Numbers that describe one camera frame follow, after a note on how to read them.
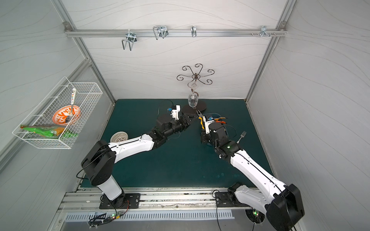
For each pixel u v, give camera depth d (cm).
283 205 38
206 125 70
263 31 76
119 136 95
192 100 95
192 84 85
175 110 75
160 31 76
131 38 78
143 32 80
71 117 67
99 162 45
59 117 66
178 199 75
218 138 58
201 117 83
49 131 54
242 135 99
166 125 63
